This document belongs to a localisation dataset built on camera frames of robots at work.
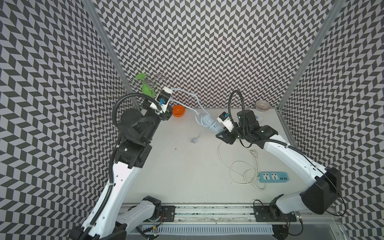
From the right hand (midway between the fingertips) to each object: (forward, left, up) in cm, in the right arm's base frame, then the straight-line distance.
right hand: (221, 134), depth 77 cm
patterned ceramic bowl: (+39, -37, -18) cm, 57 cm away
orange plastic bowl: (+35, +28, -18) cm, 48 cm away
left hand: (0, +24, +29) cm, 38 cm away
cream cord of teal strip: (-14, -18, -22) cm, 32 cm away
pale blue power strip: (+1, +3, +5) cm, 6 cm away
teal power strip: (-16, -30, -20) cm, 39 cm away
